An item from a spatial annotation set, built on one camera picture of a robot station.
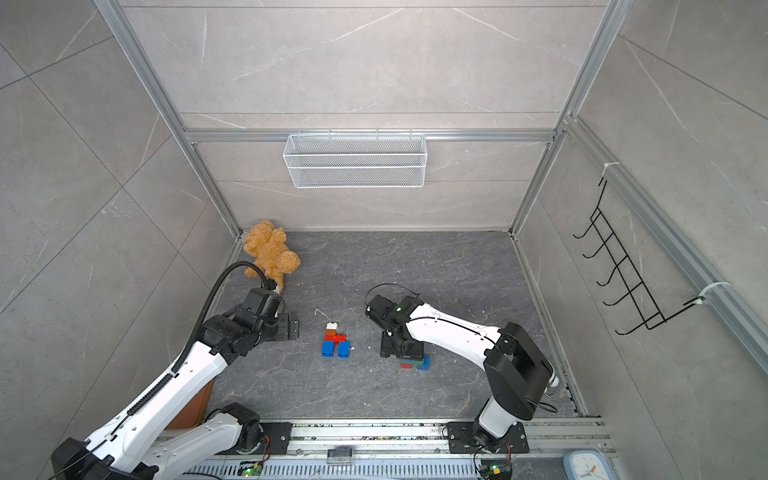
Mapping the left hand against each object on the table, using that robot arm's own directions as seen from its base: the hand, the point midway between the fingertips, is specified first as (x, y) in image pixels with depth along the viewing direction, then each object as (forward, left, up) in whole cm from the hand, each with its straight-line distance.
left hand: (284, 317), depth 79 cm
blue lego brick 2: (-10, -38, -12) cm, 41 cm away
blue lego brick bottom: (-3, -14, -16) cm, 22 cm away
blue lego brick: (-3, -10, -15) cm, 18 cm away
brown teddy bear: (+32, +16, -6) cm, 36 cm away
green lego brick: (-8, -35, -14) cm, 38 cm away
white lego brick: (+3, -10, -13) cm, 17 cm away
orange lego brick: (+2, -10, -14) cm, 17 cm away
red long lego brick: (-1, -12, -13) cm, 18 cm away
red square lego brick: (-9, -33, -15) cm, 37 cm away
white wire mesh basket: (+52, -18, +14) cm, 56 cm away
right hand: (-7, -31, -10) cm, 33 cm away
